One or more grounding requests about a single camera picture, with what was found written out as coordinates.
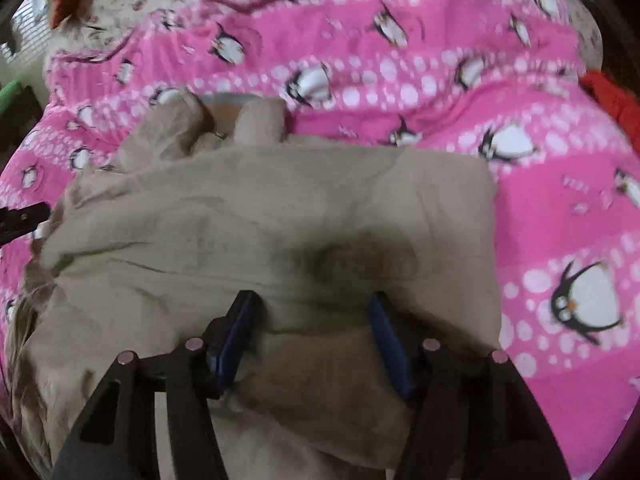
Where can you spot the beige jacket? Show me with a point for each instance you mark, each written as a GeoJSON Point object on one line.
{"type": "Point", "coordinates": [143, 252]}

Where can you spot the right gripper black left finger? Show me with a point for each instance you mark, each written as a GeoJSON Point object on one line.
{"type": "Point", "coordinates": [114, 435]}

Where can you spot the pink penguin blanket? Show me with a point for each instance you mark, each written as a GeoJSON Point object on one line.
{"type": "Point", "coordinates": [496, 79]}

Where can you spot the green plastic basin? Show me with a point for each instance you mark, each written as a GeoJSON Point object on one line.
{"type": "Point", "coordinates": [9, 94]}

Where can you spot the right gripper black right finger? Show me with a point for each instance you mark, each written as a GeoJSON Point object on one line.
{"type": "Point", "coordinates": [473, 416]}

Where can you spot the red cloth right side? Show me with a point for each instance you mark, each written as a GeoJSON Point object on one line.
{"type": "Point", "coordinates": [620, 103]}

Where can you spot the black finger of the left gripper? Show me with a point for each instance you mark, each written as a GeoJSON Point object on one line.
{"type": "Point", "coordinates": [15, 223]}

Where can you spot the dark wooden nightstand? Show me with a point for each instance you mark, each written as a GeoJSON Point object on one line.
{"type": "Point", "coordinates": [17, 121]}

